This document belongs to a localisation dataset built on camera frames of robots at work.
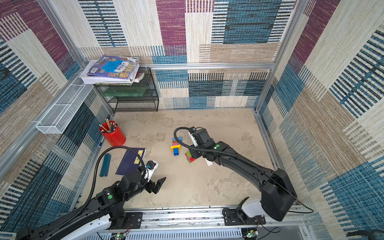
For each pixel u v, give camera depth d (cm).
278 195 41
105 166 94
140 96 94
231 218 73
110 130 93
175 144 97
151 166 66
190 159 89
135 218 75
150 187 68
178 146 97
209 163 91
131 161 92
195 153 73
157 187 69
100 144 106
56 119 70
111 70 80
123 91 94
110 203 54
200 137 62
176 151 96
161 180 75
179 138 104
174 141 102
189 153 86
